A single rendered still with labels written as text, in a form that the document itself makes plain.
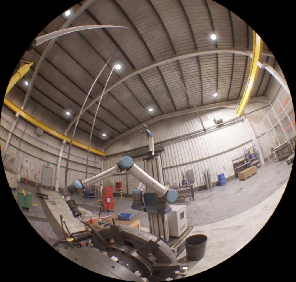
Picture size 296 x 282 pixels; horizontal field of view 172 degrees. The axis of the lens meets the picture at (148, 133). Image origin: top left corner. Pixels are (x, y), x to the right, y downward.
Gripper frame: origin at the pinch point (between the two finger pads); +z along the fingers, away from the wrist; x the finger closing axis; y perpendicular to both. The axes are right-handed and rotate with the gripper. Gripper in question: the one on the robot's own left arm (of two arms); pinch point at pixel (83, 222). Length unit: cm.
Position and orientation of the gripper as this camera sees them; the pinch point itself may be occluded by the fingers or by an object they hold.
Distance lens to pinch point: 93.8
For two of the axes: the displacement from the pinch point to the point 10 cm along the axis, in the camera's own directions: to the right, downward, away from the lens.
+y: 1.4, -8.8, -4.5
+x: 6.2, -2.7, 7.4
